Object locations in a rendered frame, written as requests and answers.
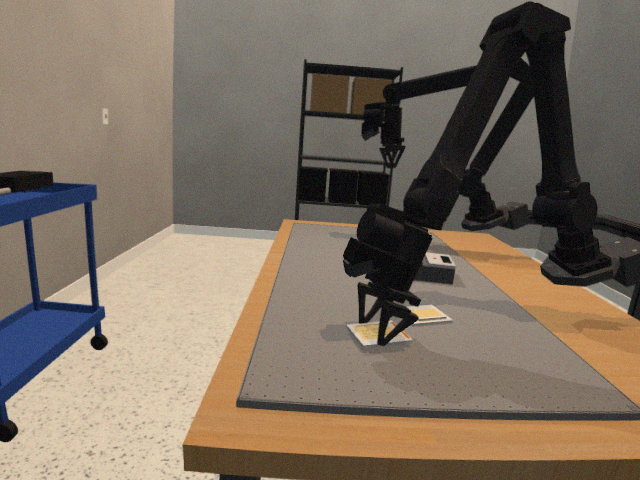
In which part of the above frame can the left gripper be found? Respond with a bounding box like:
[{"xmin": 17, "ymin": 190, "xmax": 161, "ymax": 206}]
[{"xmin": 357, "ymin": 261, "xmax": 421, "ymax": 346}]

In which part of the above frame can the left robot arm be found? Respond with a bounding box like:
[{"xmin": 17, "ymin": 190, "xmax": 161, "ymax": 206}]
[{"xmin": 343, "ymin": 1, "xmax": 612, "ymax": 292}]

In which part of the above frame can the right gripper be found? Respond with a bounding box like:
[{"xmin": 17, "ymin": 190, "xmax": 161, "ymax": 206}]
[{"xmin": 380, "ymin": 122, "xmax": 406, "ymax": 168}]

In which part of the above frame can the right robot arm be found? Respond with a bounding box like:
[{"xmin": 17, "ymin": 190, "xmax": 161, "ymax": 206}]
[{"xmin": 361, "ymin": 58, "xmax": 534, "ymax": 223}]

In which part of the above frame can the white cassette with copper tabs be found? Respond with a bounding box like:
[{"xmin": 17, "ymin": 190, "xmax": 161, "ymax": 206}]
[{"xmin": 408, "ymin": 305, "xmax": 453, "ymax": 326}]

